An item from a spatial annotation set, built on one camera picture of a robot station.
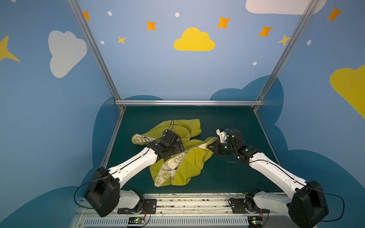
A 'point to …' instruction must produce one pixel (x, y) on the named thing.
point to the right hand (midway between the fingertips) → (208, 145)
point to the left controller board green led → (136, 221)
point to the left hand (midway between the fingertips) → (178, 147)
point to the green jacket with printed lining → (179, 161)
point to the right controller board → (255, 221)
